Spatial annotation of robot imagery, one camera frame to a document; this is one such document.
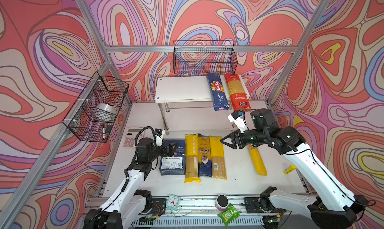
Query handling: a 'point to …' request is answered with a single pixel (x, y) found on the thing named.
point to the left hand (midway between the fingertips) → (171, 140)
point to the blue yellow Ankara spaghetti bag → (205, 167)
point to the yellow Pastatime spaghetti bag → (191, 158)
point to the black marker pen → (103, 132)
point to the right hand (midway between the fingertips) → (227, 142)
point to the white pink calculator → (130, 135)
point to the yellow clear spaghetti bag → (218, 170)
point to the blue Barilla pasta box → (174, 165)
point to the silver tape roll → (104, 112)
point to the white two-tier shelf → (177, 89)
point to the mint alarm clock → (173, 202)
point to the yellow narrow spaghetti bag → (257, 160)
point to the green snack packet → (231, 213)
